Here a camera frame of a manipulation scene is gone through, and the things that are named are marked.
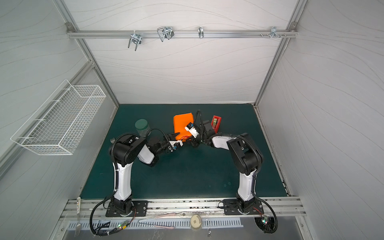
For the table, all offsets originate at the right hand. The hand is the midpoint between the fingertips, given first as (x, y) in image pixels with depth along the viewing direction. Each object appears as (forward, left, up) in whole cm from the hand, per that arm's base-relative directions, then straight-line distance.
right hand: (188, 138), depth 95 cm
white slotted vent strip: (-47, +31, -4) cm, 56 cm away
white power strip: (-40, +52, -2) cm, 66 cm away
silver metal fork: (-2, +51, -3) cm, 51 cm away
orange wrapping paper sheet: (+12, +6, +2) cm, 13 cm away
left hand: (+2, +7, +2) cm, 8 cm away
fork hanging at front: (-50, +47, -2) cm, 68 cm away
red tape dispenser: (+12, -18, +1) cm, 22 cm away
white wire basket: (-13, +58, +29) cm, 66 cm away
